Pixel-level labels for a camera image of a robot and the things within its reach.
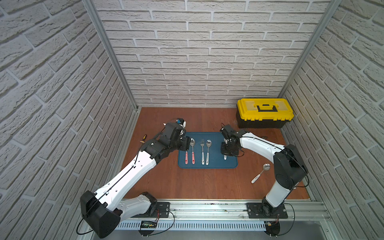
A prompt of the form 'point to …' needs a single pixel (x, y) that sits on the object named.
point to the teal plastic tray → (204, 152)
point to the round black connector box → (272, 228)
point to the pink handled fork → (186, 158)
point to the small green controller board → (148, 224)
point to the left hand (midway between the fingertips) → (183, 135)
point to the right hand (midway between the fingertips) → (226, 152)
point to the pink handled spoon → (192, 142)
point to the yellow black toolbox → (263, 113)
